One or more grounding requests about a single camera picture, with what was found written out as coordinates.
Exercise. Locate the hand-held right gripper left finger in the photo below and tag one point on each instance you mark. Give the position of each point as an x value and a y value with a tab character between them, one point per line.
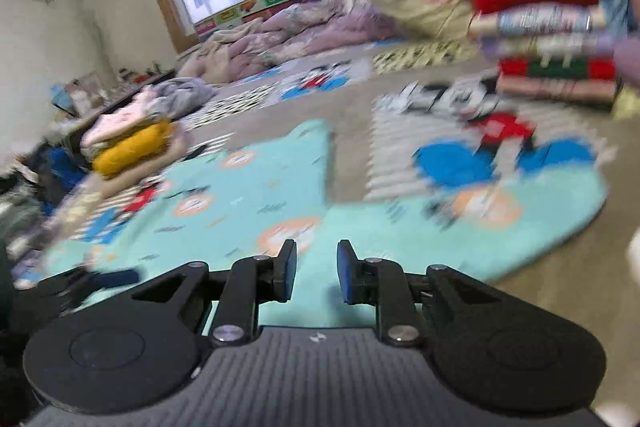
289	269

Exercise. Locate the lilac cloth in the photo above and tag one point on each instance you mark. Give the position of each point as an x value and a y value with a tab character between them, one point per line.
627	52

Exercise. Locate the pile of folded clothes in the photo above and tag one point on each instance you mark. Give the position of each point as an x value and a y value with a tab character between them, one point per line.
25	207

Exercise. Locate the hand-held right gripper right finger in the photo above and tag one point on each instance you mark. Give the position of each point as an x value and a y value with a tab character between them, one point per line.
345	272

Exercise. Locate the cartoon mouse printed blanket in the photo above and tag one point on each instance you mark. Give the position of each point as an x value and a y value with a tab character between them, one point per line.
550	267

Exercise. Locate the teal printed garment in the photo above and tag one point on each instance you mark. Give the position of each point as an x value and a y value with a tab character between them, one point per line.
240	207

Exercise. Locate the beige folded garment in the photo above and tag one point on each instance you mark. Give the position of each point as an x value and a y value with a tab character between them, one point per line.
165	164

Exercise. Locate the white sequined folded garment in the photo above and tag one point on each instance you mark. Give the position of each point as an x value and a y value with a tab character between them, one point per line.
540	21

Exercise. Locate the grey crumpled cloth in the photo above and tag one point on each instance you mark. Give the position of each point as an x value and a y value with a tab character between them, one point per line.
180	91

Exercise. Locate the dark wooden desk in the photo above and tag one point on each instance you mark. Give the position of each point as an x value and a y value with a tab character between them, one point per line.
100	93

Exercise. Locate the pale pink folded garment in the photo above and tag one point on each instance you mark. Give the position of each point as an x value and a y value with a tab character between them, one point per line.
555	91

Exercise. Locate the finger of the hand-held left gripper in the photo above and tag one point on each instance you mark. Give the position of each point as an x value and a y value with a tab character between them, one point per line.
115	278

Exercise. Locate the yellow folded garment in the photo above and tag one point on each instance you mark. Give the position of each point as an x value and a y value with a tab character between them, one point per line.
132	149

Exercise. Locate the purple floral quilt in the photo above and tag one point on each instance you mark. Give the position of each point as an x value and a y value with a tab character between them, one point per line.
310	27

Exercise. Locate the beige fleece blanket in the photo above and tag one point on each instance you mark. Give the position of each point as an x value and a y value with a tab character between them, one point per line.
220	52

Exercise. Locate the red and green folded garment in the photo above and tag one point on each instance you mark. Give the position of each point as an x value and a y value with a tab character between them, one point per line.
555	69

